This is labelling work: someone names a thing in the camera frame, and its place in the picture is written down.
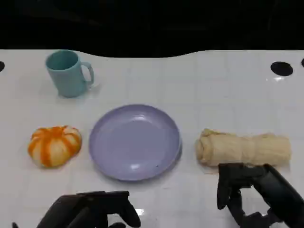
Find beige towel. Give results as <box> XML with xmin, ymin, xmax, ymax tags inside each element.
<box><xmin>195</xmin><ymin>128</ymin><xmax>292</xmax><ymax>168</ymax></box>

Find pale green mug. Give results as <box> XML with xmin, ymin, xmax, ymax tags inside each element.
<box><xmin>45</xmin><ymin>49</ymin><xmax>95</xmax><ymax>98</ymax></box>

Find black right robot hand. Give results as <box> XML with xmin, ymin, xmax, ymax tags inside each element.
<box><xmin>217</xmin><ymin>163</ymin><xmax>304</xmax><ymax>228</ymax></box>

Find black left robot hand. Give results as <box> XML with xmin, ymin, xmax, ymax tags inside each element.
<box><xmin>35</xmin><ymin>190</ymin><xmax>142</xmax><ymax>228</ymax></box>

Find orange and white bread roll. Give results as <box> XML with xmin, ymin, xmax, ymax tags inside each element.
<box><xmin>28</xmin><ymin>125</ymin><xmax>83</xmax><ymax>169</ymax></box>

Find lilac plate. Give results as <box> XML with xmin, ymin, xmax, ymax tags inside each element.
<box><xmin>89</xmin><ymin>104</ymin><xmax>183</xmax><ymax>182</ymax></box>

